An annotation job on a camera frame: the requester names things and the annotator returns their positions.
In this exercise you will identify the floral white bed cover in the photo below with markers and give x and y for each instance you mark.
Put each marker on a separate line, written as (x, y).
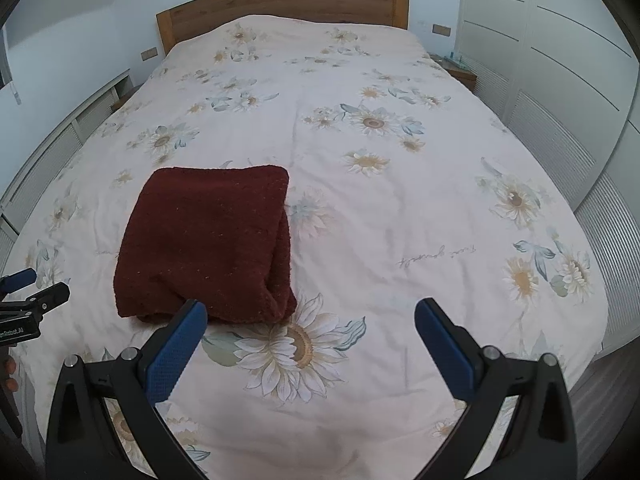
(403, 185)

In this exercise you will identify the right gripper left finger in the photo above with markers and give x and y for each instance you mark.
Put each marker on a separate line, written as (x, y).
(82, 442)

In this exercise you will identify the white louvered wardrobe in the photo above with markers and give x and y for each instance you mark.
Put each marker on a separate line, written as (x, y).
(562, 77)

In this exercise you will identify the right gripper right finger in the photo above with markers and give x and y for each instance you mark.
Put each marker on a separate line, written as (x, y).
(540, 441)

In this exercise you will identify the wooden headboard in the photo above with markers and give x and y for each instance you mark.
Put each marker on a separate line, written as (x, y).
(196, 17)

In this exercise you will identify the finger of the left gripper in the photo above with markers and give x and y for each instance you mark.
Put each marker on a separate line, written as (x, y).
(14, 282)

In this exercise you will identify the right wooden nightstand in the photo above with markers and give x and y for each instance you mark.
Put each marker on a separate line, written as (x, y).
(456, 70)

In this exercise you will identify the dark red knit sweater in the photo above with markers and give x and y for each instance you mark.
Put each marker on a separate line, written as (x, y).
(219, 236)

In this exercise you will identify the wall switch plate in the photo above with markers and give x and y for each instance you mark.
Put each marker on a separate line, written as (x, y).
(148, 54)
(441, 30)

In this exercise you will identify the right wall switch plate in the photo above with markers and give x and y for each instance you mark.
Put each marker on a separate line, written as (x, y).
(441, 30)

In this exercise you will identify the white low shelf unit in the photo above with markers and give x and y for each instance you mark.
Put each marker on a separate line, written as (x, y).
(53, 154)

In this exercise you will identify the person left hand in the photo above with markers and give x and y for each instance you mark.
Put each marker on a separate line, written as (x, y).
(9, 367)

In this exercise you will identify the left wall switch plate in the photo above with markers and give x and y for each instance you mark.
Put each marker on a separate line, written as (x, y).
(148, 54)

